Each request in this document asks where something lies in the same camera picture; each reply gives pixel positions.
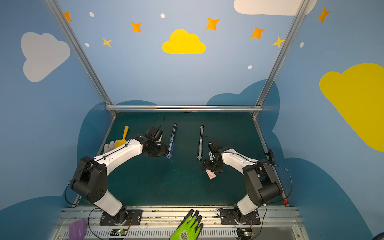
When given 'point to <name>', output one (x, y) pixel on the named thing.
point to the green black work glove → (190, 228)
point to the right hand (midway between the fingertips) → (208, 168)
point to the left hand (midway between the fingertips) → (167, 152)
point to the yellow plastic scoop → (123, 141)
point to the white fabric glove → (111, 146)
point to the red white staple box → (211, 175)
